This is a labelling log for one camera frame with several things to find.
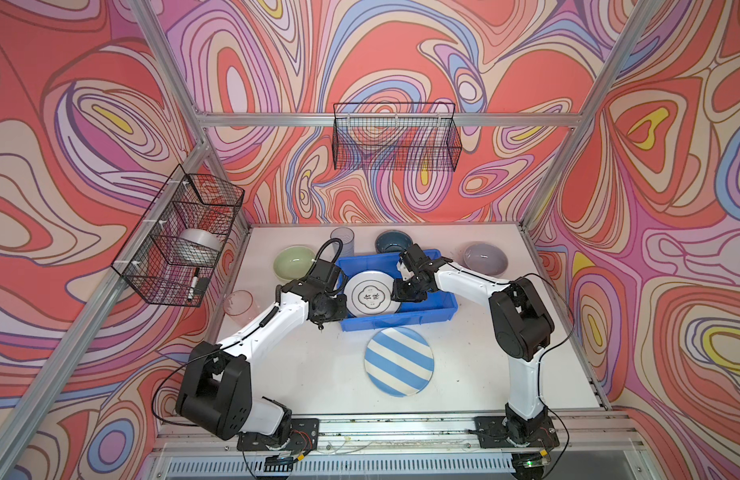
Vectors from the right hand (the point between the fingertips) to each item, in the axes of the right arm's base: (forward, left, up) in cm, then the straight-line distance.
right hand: (398, 302), depth 95 cm
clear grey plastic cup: (+21, +17, +9) cm, 28 cm away
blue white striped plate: (-19, +1, -2) cm, 19 cm away
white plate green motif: (+3, +10, +1) cm, 10 cm away
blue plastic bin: (-1, -14, -1) cm, 14 cm away
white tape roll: (-1, +50, +31) cm, 59 cm away
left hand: (-6, +16, +7) cm, 19 cm away
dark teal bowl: (+26, 0, +1) cm, 26 cm away
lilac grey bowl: (+16, -33, 0) cm, 37 cm away
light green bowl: (+17, +36, +2) cm, 40 cm away
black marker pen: (-7, +52, +24) cm, 58 cm away
